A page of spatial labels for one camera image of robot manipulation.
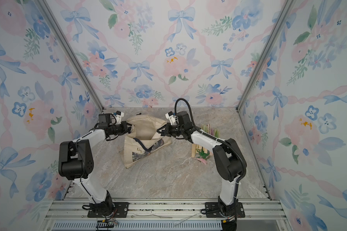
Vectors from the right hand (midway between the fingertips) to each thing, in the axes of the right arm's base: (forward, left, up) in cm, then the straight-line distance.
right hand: (158, 130), depth 85 cm
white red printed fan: (-4, -21, -17) cm, 28 cm away
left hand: (+8, +17, -6) cm, 20 cm away
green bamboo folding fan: (+10, -39, -16) cm, 43 cm away
